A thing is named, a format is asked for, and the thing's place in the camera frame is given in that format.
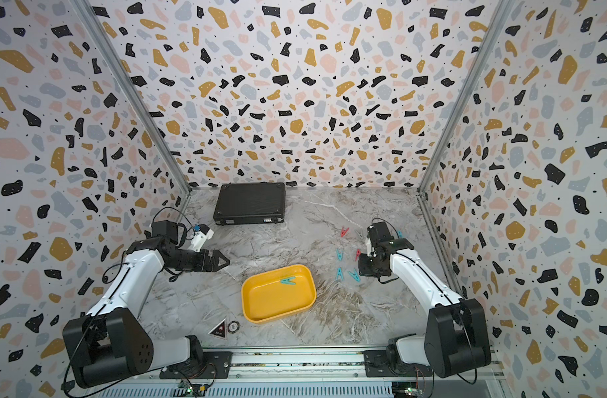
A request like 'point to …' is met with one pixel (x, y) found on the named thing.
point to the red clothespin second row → (358, 254)
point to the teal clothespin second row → (339, 254)
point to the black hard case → (250, 203)
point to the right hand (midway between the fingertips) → (364, 268)
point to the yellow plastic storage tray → (272, 293)
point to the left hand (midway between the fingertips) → (218, 261)
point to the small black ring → (233, 327)
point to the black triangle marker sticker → (220, 330)
